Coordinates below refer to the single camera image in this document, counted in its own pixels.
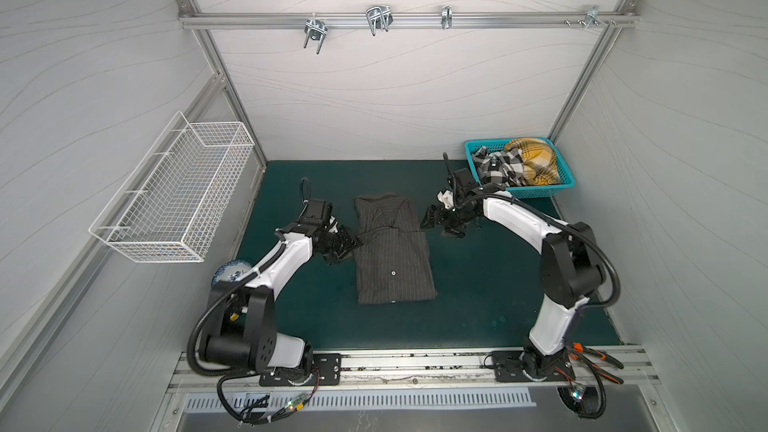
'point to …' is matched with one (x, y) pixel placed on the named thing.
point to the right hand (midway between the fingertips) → (434, 222)
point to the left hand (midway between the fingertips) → (363, 241)
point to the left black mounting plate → (330, 365)
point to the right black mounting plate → (507, 368)
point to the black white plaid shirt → (505, 167)
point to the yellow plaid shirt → (540, 165)
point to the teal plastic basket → (497, 144)
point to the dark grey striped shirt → (394, 263)
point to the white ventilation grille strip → (384, 399)
